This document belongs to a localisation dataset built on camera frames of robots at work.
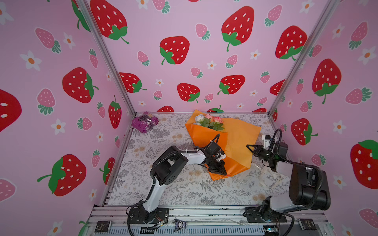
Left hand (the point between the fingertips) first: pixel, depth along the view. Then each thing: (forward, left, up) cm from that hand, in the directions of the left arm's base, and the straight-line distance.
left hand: (228, 174), depth 86 cm
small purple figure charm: (-25, +27, +1) cm, 37 cm away
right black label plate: (-25, -35, 0) cm, 43 cm away
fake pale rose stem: (+39, +10, +3) cm, 41 cm away
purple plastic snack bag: (+37, +58, +4) cm, 69 cm away
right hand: (+15, -13, +9) cm, 21 cm away
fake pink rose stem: (+40, +3, +1) cm, 40 cm away
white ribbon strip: (+3, -24, -1) cm, 24 cm away
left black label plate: (-26, +64, -1) cm, 69 cm away
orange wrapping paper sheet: (+24, -7, +4) cm, 25 cm away
